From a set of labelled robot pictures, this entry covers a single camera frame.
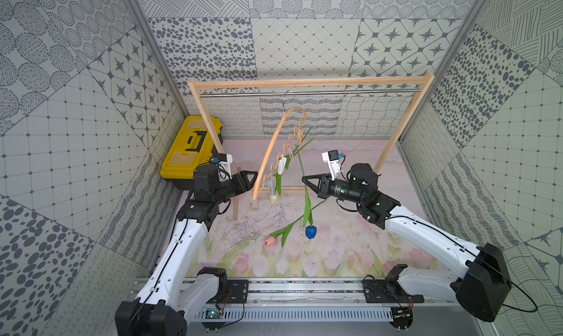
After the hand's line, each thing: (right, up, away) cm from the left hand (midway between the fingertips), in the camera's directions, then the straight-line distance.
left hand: (250, 171), depth 75 cm
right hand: (+18, -3, -4) cm, 19 cm away
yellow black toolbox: (-30, +10, +20) cm, 38 cm away
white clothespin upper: (+11, +3, -7) cm, 13 cm away
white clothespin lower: (+9, -3, -13) cm, 16 cm away
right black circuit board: (+52, -48, -4) cm, 71 cm away
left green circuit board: (-12, -47, -4) cm, 49 cm away
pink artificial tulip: (+6, -28, +8) cm, 30 cm away
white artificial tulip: (+8, -11, +7) cm, 15 cm away
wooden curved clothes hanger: (+11, +28, +38) cm, 49 cm away
